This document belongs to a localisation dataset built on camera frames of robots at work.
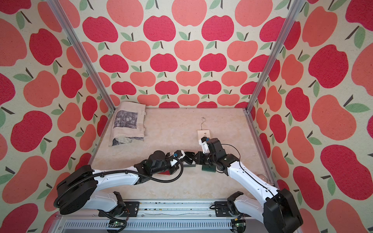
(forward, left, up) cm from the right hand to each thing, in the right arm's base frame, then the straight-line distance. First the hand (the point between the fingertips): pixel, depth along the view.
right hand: (193, 160), depth 81 cm
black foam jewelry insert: (+1, +3, +1) cm, 3 cm away
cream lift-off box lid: (+25, -6, -8) cm, 26 cm away
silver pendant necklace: (+41, -6, -11) cm, 42 cm away
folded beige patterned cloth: (+25, +49, -4) cm, 55 cm away
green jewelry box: (+1, -10, -10) cm, 14 cm away
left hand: (-2, +5, +1) cm, 5 cm away
